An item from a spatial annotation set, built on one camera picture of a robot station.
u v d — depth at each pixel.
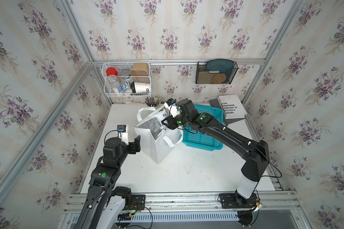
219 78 0.98
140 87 0.94
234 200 0.66
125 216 0.72
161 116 0.74
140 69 0.88
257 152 0.45
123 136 0.60
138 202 0.72
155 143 0.68
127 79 0.93
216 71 0.93
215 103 1.19
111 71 0.92
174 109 0.67
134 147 0.62
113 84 0.88
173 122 0.67
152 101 1.02
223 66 0.92
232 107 1.08
